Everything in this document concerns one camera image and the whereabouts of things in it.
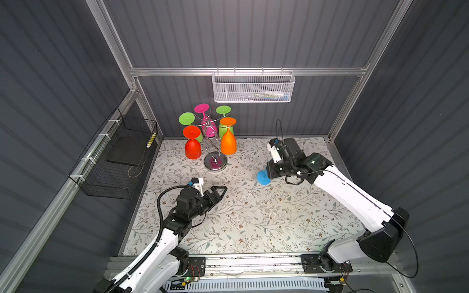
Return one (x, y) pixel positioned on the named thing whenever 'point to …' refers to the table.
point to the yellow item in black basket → (151, 140)
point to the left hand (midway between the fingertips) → (224, 192)
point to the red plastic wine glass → (193, 148)
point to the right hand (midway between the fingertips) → (268, 169)
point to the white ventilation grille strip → (246, 284)
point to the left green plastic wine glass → (187, 119)
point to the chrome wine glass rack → (215, 160)
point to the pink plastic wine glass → (209, 127)
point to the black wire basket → (112, 165)
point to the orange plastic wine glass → (228, 144)
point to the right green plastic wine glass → (223, 110)
